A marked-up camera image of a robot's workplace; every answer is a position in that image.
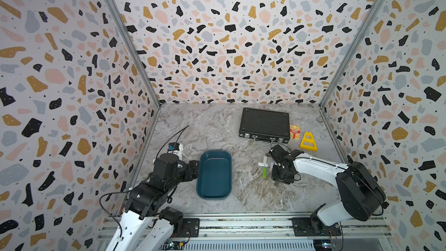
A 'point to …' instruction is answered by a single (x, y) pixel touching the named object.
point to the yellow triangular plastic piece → (312, 148)
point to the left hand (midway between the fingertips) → (194, 163)
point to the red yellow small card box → (295, 132)
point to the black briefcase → (265, 126)
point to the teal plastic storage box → (215, 180)
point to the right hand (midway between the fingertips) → (275, 179)
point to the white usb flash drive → (262, 164)
